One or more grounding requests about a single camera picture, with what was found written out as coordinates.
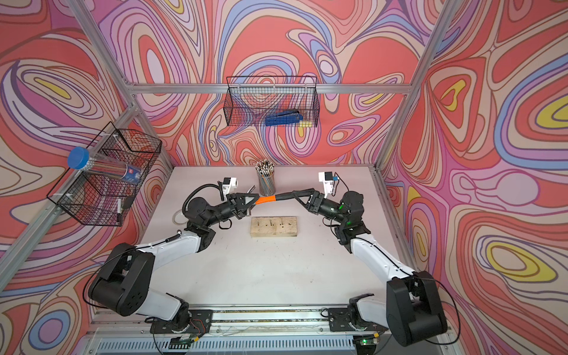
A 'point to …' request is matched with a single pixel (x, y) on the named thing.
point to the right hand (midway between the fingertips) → (293, 201)
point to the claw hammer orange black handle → (274, 197)
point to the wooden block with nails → (274, 226)
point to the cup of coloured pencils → (265, 168)
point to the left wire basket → (93, 199)
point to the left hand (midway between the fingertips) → (260, 202)
